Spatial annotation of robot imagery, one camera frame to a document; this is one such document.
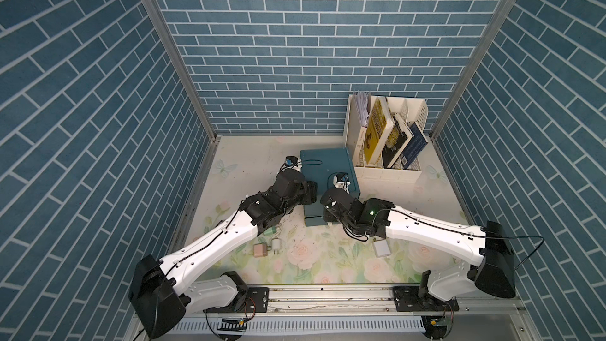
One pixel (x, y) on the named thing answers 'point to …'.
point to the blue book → (414, 148)
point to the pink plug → (260, 249)
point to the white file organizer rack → (411, 110)
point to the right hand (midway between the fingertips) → (326, 207)
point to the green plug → (270, 230)
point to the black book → (398, 140)
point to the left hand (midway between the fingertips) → (317, 187)
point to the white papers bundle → (363, 103)
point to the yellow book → (379, 127)
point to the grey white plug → (381, 248)
